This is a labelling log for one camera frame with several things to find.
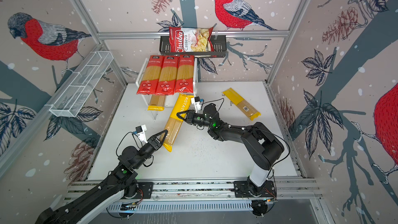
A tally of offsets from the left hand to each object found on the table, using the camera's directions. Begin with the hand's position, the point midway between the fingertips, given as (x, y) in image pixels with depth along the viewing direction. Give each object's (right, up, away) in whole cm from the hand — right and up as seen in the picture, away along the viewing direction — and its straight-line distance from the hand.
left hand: (166, 133), depth 73 cm
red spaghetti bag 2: (0, +28, +3) cm, 28 cm away
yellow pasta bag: (+3, +5, +3) cm, 7 cm away
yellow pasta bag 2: (+44, +14, +34) cm, 58 cm away
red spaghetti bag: (-8, +25, +1) cm, 27 cm away
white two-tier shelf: (-2, +16, +16) cm, 22 cm away
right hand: (+3, +6, +5) cm, 9 cm away
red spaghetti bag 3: (+9, +29, +3) cm, 31 cm away
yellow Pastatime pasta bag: (-8, +14, +13) cm, 21 cm away
